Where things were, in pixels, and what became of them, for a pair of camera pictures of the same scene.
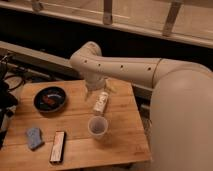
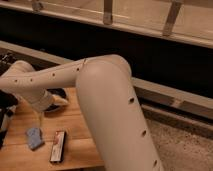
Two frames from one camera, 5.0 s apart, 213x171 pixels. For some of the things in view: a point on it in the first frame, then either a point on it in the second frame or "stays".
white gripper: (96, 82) to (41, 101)
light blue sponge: (34, 137) stays
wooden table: (56, 124) stays
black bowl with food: (49, 99) stays
